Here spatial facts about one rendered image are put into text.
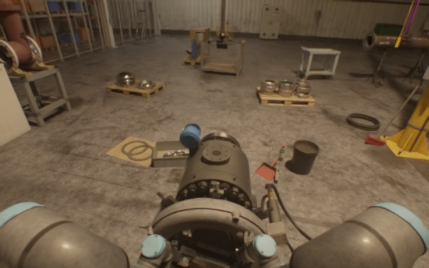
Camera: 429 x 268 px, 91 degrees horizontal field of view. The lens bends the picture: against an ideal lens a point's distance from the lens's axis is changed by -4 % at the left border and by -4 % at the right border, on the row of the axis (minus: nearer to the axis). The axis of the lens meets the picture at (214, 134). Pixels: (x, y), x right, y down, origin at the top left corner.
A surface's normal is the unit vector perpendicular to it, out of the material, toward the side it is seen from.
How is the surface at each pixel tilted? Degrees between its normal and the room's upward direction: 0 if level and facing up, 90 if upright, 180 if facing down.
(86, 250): 37
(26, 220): 7
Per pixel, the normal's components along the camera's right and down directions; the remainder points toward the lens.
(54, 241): 0.31, -0.75
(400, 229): 0.15, -0.68
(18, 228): -0.08, -0.71
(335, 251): -0.58, -0.63
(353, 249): -0.40, -0.61
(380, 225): -0.02, -0.90
